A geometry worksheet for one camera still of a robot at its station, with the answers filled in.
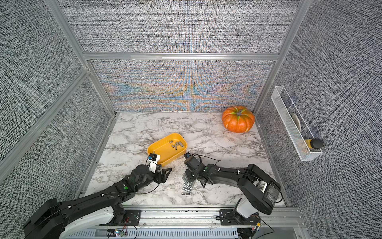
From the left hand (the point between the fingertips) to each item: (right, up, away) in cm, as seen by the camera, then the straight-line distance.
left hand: (169, 167), depth 81 cm
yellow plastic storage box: (-2, +8, +20) cm, 21 cm away
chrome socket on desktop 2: (+10, -12, +3) cm, 16 cm away
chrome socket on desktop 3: (+9, -8, +5) cm, 13 cm away
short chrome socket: (-1, +12, +21) cm, 24 cm away
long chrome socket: (+6, +9, +20) cm, 22 cm away
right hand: (+10, -2, +7) cm, 13 cm away
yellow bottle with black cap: (+63, +15, -19) cm, 68 cm away
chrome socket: (+2, +8, +19) cm, 21 cm away
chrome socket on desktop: (+9, -15, +1) cm, 17 cm away
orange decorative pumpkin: (+44, +27, +19) cm, 55 cm away
